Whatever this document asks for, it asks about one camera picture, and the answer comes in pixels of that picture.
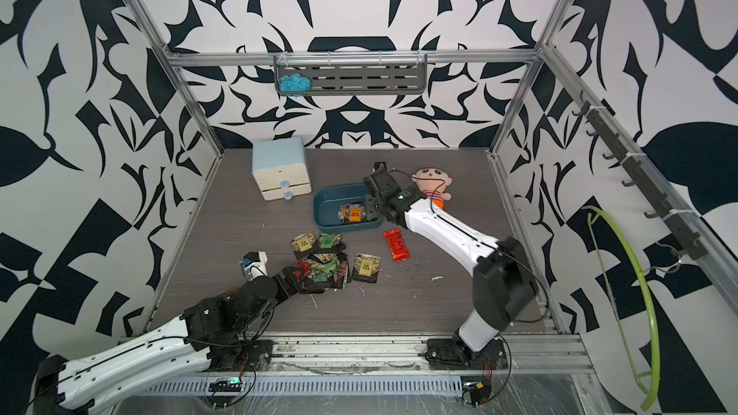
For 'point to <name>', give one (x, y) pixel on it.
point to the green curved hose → (655, 389)
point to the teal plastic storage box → (328, 200)
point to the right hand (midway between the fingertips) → (373, 197)
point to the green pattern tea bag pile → (319, 273)
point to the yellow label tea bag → (302, 245)
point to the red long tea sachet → (397, 245)
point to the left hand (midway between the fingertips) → (295, 271)
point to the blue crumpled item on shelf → (294, 83)
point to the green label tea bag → (329, 240)
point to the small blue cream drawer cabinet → (280, 166)
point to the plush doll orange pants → (433, 183)
